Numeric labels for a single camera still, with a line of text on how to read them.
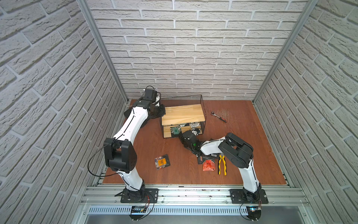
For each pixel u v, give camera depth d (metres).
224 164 0.83
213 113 1.10
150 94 0.67
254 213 0.70
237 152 0.53
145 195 0.73
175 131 0.98
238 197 0.73
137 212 0.72
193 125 1.00
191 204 0.71
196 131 0.90
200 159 0.87
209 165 0.83
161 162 0.85
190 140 0.75
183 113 0.92
